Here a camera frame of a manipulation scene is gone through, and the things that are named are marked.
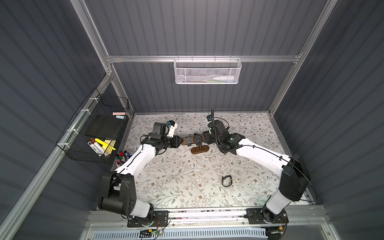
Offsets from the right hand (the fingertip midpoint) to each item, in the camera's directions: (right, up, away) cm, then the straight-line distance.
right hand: (208, 132), depth 83 cm
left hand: (-15, -5, +2) cm, 16 cm away
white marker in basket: (-53, -7, -16) cm, 56 cm away
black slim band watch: (+9, -27, +3) cm, 29 cm away
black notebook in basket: (-53, +3, -9) cm, 54 cm away
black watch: (-11, -5, +3) cm, 13 cm away
